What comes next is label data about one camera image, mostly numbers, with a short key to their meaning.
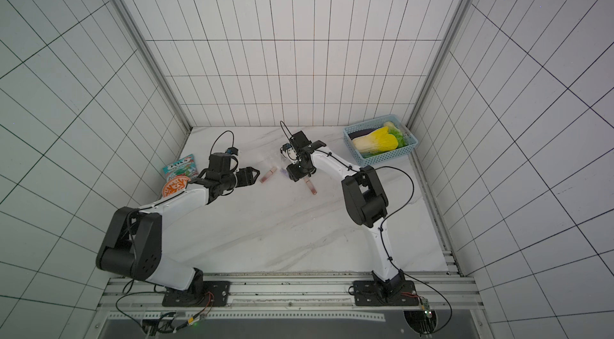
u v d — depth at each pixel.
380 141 1.04
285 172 1.02
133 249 0.43
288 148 0.89
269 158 1.05
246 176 0.81
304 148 0.73
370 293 0.72
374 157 1.00
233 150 0.83
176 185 0.95
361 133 1.12
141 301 0.73
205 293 0.71
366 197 0.57
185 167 1.02
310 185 0.98
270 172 1.02
